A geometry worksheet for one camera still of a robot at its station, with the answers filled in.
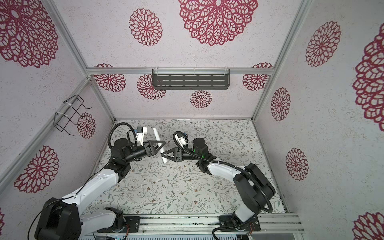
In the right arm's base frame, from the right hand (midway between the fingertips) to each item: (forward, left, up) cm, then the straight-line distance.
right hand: (163, 154), depth 71 cm
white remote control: (+3, +1, +3) cm, 5 cm away
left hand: (+6, +1, 0) cm, 6 cm away
